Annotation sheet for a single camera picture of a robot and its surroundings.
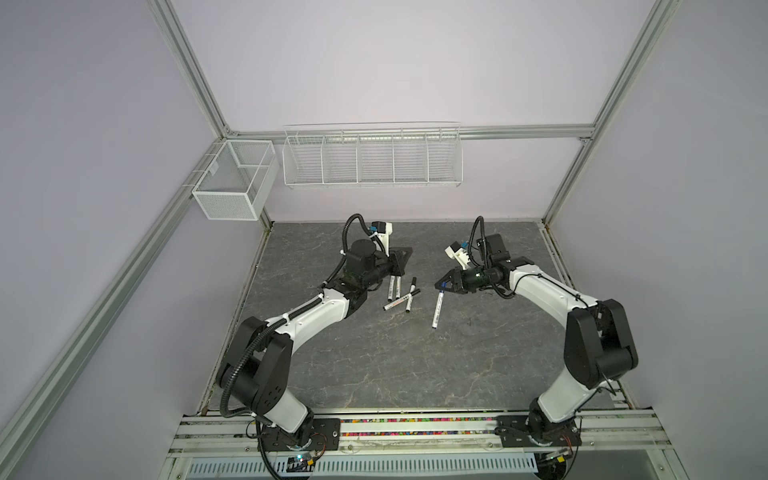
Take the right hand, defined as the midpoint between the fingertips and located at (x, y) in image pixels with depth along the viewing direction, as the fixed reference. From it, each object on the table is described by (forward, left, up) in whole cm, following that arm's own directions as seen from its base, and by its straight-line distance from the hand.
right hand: (438, 289), depth 86 cm
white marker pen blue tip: (-6, 0, -2) cm, 6 cm away
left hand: (+5, +7, +11) cm, 14 cm away
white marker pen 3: (+7, +7, -11) cm, 15 cm away
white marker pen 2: (+8, +12, -11) cm, 18 cm away
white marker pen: (+8, +14, -11) cm, 20 cm away
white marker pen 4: (+6, +6, -11) cm, 14 cm away
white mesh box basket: (+36, +67, +11) cm, 77 cm away
